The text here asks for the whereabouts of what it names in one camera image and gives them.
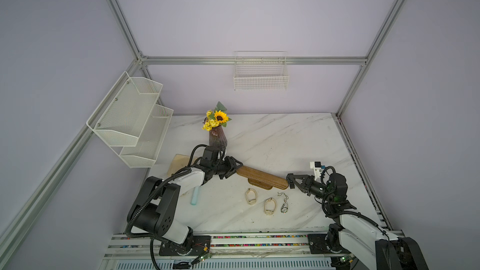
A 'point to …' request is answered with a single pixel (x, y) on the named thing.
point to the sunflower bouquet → (217, 117)
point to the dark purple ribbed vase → (217, 137)
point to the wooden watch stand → (262, 180)
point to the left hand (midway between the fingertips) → (240, 167)
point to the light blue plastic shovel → (195, 195)
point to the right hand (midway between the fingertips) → (291, 180)
